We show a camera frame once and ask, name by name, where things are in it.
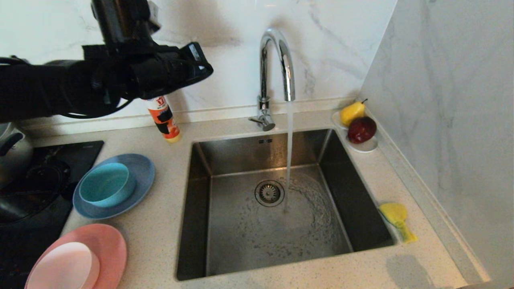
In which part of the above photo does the black frying pan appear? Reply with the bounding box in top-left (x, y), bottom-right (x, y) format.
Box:
top-left (0, 161), bottom-right (73, 225)

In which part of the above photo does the small white fruit dish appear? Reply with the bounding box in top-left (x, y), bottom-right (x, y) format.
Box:
top-left (332, 111), bottom-right (379, 153)

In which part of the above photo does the teal bowl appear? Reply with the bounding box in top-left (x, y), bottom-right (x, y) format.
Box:
top-left (79, 162), bottom-right (136, 208)

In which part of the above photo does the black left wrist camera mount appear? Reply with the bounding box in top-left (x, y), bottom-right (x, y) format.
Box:
top-left (92, 0), bottom-right (161, 45)

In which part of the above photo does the orange yellow dish soap bottle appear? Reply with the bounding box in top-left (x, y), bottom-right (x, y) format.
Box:
top-left (145, 96), bottom-right (181, 144)

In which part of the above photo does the large pink plate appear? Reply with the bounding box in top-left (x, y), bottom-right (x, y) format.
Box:
top-left (24, 223), bottom-right (127, 289)

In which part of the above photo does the dark red apple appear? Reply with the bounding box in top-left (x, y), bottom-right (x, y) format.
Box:
top-left (347, 116), bottom-right (378, 144)

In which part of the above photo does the small light pink plate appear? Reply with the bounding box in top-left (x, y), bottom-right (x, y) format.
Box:
top-left (25, 242), bottom-right (101, 289)

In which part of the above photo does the black induction cooktop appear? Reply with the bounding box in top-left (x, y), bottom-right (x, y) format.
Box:
top-left (0, 140), bottom-right (105, 289)

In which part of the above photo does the yellow sponge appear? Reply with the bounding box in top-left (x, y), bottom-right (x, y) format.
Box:
top-left (379, 203), bottom-right (418, 244)

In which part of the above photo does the chrome gooseneck faucet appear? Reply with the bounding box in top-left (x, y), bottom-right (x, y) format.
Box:
top-left (249, 28), bottom-right (296, 132)

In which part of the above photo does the blue plate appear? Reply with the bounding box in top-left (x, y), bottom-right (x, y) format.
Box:
top-left (72, 153), bottom-right (155, 220)

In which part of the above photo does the stainless steel sink basin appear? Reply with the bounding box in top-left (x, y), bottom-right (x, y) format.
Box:
top-left (177, 128), bottom-right (396, 281)

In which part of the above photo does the yellow pear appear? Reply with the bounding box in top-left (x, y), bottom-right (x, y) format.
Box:
top-left (341, 99), bottom-right (368, 127)

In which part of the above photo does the round metal drain strainer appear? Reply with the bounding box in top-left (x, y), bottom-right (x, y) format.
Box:
top-left (255, 180), bottom-right (286, 208)

